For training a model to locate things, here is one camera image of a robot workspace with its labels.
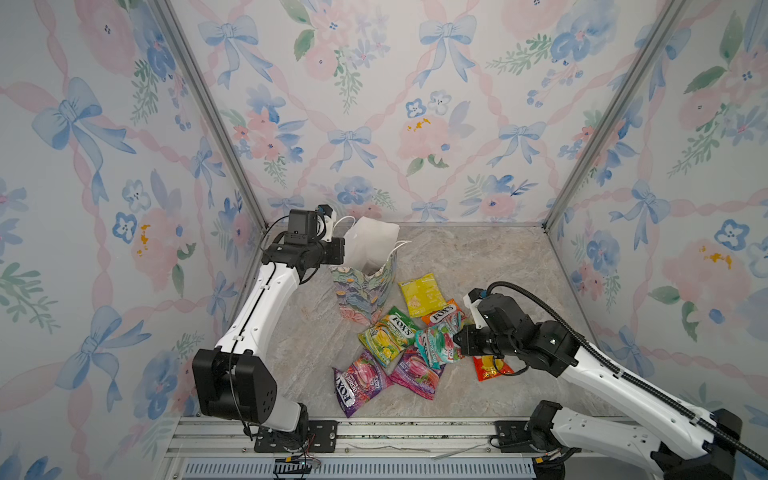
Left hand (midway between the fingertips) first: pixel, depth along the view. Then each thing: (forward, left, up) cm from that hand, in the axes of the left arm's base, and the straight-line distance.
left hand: (343, 244), depth 81 cm
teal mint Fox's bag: (-23, -25, -12) cm, 36 cm away
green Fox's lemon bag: (-18, -12, -22) cm, 31 cm away
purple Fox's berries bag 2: (-30, -5, -22) cm, 37 cm away
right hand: (-23, -28, -8) cm, 37 cm away
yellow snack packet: (-2, -23, -23) cm, 33 cm away
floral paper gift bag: (+9, -6, -12) cm, 16 cm away
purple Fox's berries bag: (-27, -19, -23) cm, 40 cm away
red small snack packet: (-25, -40, -24) cm, 53 cm away
